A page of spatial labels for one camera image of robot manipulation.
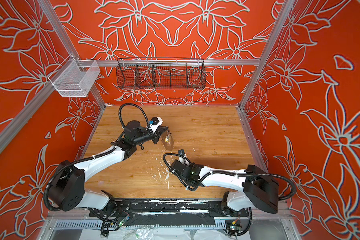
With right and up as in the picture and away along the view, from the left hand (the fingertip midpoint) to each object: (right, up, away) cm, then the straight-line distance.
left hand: (166, 125), depth 78 cm
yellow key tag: (0, -8, +2) cm, 8 cm away
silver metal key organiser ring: (+2, -11, +2) cm, 11 cm away
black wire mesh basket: (-6, +35, +20) cm, 41 cm away
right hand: (+8, -24, +5) cm, 26 cm away
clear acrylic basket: (-59, +30, +14) cm, 67 cm away
